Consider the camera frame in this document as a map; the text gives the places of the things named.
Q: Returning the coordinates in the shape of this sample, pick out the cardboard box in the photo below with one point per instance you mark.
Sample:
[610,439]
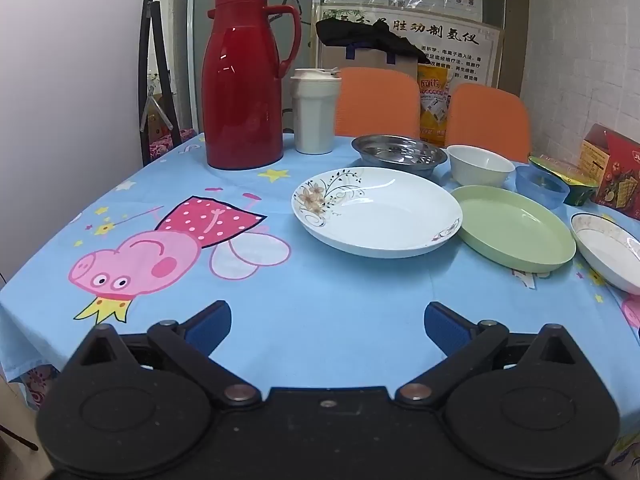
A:
[370,60]

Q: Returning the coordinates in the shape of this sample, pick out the yellow snack bag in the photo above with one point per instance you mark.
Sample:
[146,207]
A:
[432,110]

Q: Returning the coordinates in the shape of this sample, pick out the small white rimmed plate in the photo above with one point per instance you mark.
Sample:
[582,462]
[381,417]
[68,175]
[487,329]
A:
[605,250]

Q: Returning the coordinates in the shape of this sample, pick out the calligraphy wall poster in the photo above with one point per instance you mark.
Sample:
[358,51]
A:
[450,35]

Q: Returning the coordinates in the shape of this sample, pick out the red cracker box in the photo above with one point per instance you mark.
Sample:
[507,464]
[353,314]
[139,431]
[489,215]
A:
[620,170]

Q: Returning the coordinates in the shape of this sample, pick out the instant noodle cup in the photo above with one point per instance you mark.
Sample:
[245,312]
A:
[582,190]

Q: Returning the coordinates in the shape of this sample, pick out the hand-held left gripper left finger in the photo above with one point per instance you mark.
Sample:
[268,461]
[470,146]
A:
[210,327]

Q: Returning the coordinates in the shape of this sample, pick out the small blue plastic bowl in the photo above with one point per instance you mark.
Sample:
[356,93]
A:
[542,190]

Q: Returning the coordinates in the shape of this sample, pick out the blue cartoon printed tablecloth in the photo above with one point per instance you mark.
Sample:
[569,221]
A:
[325,285]

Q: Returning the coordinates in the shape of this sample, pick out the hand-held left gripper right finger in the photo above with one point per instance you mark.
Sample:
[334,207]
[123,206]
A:
[445,327]

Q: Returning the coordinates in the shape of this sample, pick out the white tumbler with lid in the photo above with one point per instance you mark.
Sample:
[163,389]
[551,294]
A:
[312,115]

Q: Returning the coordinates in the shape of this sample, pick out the orange chair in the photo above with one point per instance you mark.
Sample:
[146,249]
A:
[375,105]
[490,115]

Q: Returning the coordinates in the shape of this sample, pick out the stainless steel bowl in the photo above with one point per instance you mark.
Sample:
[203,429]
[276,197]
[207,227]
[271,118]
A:
[400,152]

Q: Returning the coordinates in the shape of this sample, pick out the red thermos jug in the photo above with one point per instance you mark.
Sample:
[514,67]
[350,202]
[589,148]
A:
[240,85]

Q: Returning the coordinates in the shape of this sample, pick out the black metal stand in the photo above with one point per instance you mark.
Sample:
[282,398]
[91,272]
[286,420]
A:
[145,35]

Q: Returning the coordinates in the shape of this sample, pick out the white bowl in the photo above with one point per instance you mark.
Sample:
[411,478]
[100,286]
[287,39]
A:
[480,165]

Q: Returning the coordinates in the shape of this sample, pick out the white floral plate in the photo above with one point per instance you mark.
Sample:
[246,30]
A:
[380,220]

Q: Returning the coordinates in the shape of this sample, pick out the green plate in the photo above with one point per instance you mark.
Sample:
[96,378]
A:
[510,230]

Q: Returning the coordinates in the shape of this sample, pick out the black cloth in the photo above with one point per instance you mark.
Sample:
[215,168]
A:
[360,32]

